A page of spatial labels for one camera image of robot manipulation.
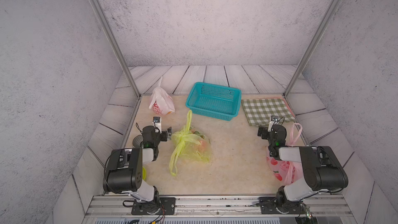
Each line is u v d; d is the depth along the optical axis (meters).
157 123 0.82
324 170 0.45
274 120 0.81
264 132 0.86
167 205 0.73
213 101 1.19
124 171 0.47
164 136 0.85
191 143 0.81
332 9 0.78
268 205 0.72
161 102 1.02
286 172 0.76
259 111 1.11
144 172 0.79
